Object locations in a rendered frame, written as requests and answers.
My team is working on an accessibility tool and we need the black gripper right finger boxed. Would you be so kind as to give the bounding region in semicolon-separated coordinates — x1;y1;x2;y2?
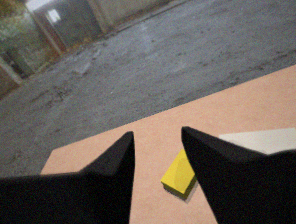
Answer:
181;126;296;224

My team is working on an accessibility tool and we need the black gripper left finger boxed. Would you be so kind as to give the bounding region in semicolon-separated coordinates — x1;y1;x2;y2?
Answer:
0;131;135;224

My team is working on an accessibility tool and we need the yellow block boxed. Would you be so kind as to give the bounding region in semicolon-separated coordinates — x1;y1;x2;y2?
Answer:
160;149;197;200

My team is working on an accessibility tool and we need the grey flat rectangular block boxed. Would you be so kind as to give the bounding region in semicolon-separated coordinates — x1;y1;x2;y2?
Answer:
218;127;296;155

